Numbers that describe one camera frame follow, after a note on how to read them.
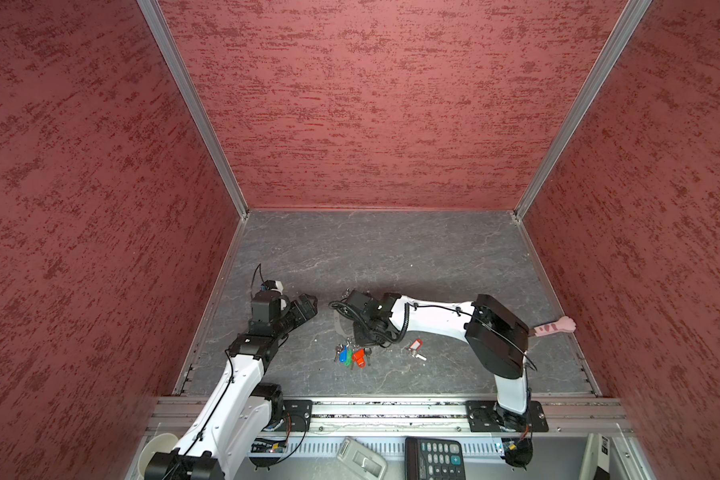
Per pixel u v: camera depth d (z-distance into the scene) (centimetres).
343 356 83
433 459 67
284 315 71
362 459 67
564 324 87
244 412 58
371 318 66
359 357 83
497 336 46
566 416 76
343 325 90
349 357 83
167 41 76
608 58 78
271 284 76
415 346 85
